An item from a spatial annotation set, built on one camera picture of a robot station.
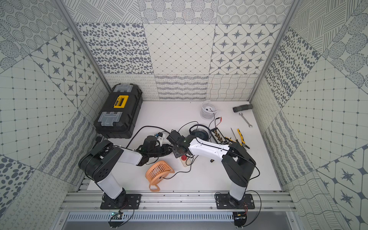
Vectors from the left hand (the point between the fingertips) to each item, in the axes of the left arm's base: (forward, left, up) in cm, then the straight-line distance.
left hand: (172, 145), depth 92 cm
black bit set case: (+8, -32, -2) cm, 33 cm away
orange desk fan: (-20, +5, +10) cm, 23 cm away
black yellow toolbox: (+11, +34, +16) cm, 39 cm away
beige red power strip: (-11, -10, -1) cm, 14 cm away
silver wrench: (+20, -57, -4) cm, 60 cm away
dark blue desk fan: (+11, -19, +1) cm, 22 cm away
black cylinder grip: (+34, -53, +1) cm, 63 cm away
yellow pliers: (+5, -47, -2) cm, 48 cm away
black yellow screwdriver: (-8, -26, -3) cm, 27 cm away
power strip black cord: (+15, +11, -2) cm, 19 cm away
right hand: (-4, -7, +2) cm, 8 cm away
